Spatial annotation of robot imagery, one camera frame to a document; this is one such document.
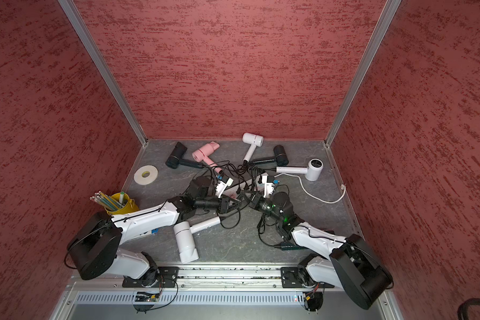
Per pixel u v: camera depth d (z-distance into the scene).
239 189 0.93
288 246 0.64
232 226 0.87
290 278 0.74
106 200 0.79
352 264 0.43
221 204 0.71
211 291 0.73
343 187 1.03
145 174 1.04
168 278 0.74
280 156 1.09
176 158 1.06
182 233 0.80
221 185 0.74
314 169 0.97
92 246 0.43
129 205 0.84
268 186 0.75
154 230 0.55
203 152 1.08
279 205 0.62
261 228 0.86
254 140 1.15
